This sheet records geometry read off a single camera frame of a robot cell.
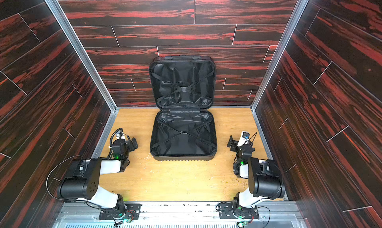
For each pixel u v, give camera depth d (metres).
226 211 0.73
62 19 0.73
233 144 0.83
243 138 0.78
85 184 0.45
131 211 0.73
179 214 0.74
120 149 0.72
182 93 1.06
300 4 0.69
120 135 0.79
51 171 0.69
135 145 0.89
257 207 0.64
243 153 0.69
